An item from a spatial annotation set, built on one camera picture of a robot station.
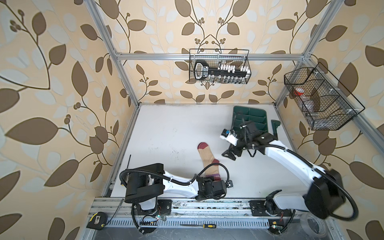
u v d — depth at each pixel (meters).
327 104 0.72
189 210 0.74
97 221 0.69
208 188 0.61
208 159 0.90
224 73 0.83
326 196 0.40
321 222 0.68
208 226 0.69
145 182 0.48
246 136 0.64
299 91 0.81
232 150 0.71
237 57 0.91
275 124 1.06
